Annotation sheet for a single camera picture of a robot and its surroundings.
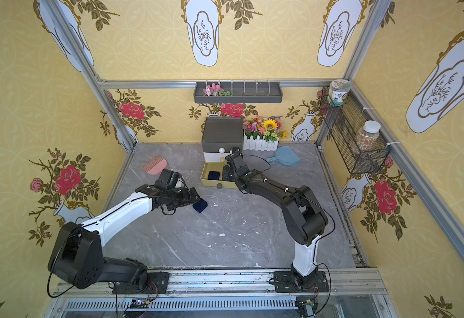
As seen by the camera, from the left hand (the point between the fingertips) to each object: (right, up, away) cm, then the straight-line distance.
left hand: (185, 198), depth 88 cm
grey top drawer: (+15, +24, +7) cm, 29 cm away
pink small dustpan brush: (-22, +14, +22) cm, 34 cm away
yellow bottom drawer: (+9, +14, +21) cm, 27 cm away
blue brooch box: (+11, +9, +17) cm, 22 cm away
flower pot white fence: (+37, +31, +19) cm, 52 cm away
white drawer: (+13, +19, +13) cm, 26 cm away
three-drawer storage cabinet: (+15, +30, +12) cm, 36 cm away
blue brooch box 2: (+6, -5, +6) cm, 10 cm away
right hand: (+21, +14, +7) cm, 26 cm away
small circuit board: (-13, -36, -15) cm, 41 cm away
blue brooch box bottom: (+18, +12, -5) cm, 22 cm away
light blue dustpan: (+51, +20, +26) cm, 61 cm away
